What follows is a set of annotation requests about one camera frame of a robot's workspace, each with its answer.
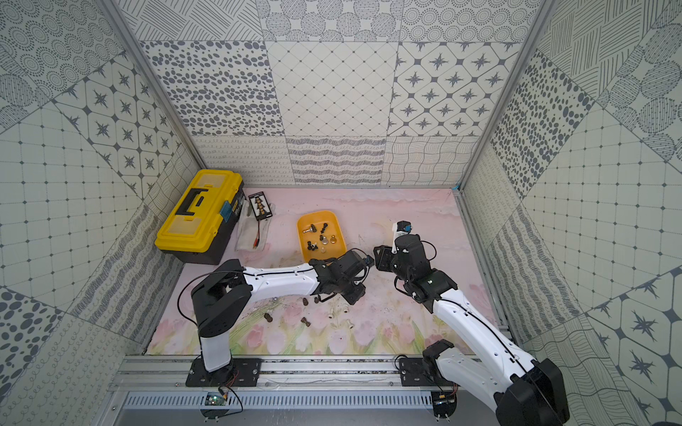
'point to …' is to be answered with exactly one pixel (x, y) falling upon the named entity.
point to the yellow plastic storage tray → (320, 235)
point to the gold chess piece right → (333, 240)
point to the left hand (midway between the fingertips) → (365, 286)
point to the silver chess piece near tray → (312, 228)
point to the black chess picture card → (259, 206)
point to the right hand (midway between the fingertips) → (380, 252)
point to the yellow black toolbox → (197, 226)
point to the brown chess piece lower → (305, 321)
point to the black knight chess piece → (325, 224)
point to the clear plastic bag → (251, 233)
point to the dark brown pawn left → (268, 318)
